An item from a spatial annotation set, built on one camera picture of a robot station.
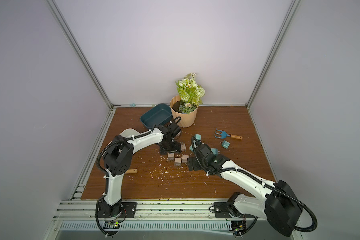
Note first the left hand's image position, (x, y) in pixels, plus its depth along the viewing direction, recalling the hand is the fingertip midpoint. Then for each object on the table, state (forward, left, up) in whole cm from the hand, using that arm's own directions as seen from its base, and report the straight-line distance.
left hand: (177, 152), depth 92 cm
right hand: (-8, -10, +6) cm, 14 cm away
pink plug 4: (-5, -4, +1) cm, 7 cm away
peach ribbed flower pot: (+20, -6, +9) cm, 22 cm away
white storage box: (+13, +33, +4) cm, 36 cm away
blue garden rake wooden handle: (+16, -32, -3) cm, 35 cm away
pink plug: (+4, -3, 0) cm, 5 cm away
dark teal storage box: (+33, +16, -1) cm, 37 cm away
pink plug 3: (-6, 0, 0) cm, 6 cm away
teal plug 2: (+4, -8, -1) cm, 9 cm away
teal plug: (+12, -13, 0) cm, 18 cm away
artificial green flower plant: (+27, -8, +25) cm, 38 cm away
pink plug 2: (-3, +4, +1) cm, 5 cm away
